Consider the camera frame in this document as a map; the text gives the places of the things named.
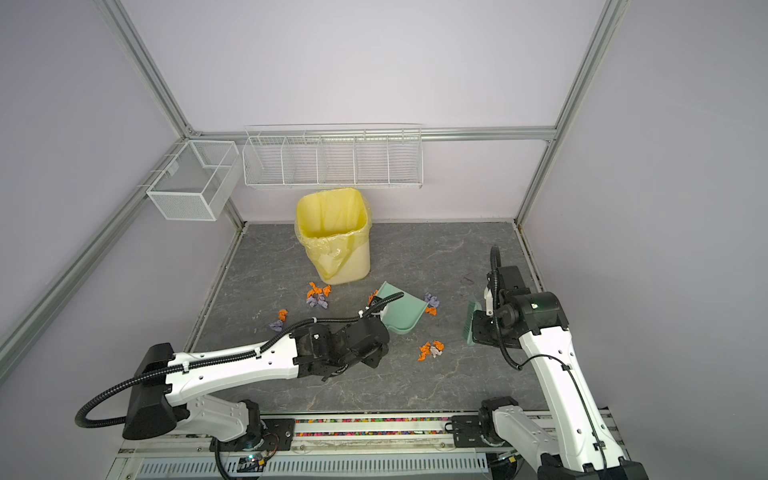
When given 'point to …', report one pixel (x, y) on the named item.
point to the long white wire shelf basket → (333, 156)
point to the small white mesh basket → (196, 182)
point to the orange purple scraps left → (278, 325)
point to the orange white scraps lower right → (435, 348)
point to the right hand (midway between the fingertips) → (485, 336)
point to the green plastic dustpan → (405, 313)
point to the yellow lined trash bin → (334, 226)
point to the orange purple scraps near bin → (318, 295)
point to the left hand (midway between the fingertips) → (378, 343)
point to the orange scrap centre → (371, 296)
